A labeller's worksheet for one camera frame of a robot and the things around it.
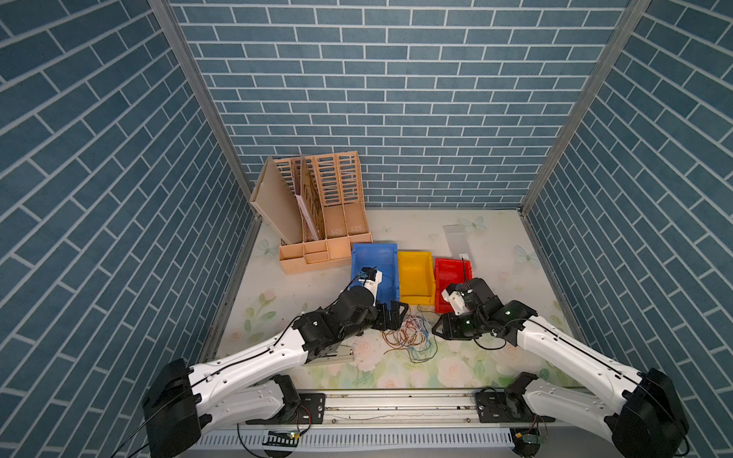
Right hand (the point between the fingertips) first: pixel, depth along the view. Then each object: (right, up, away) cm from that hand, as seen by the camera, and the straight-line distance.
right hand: (438, 331), depth 79 cm
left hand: (-10, +8, -6) cm, 14 cm away
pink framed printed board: (-40, +37, +14) cm, 56 cm away
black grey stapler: (-27, +5, -25) cm, 37 cm away
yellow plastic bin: (-3, +12, +22) cm, 25 cm away
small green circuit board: (+22, -24, -8) cm, 33 cm away
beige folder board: (-54, +40, +21) cm, 71 cm away
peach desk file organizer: (-39, +43, +36) cm, 68 cm away
